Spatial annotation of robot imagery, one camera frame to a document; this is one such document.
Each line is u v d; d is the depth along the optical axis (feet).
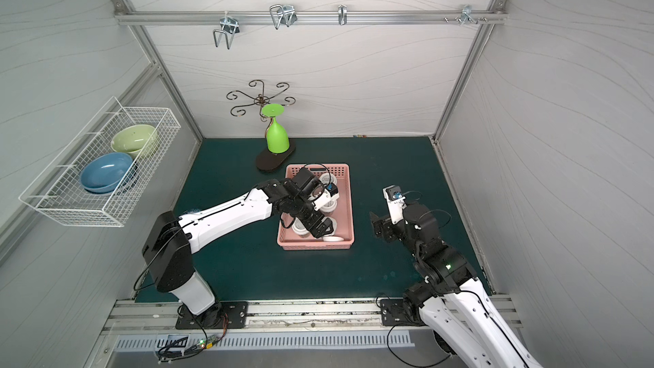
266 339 2.31
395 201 1.98
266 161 3.67
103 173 2.10
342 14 2.37
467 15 2.51
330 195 2.38
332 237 2.69
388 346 2.21
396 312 2.41
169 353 2.25
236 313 2.42
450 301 1.54
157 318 2.45
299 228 2.69
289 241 2.89
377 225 2.11
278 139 2.91
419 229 1.63
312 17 2.59
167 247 1.41
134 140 2.40
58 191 1.89
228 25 2.57
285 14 2.49
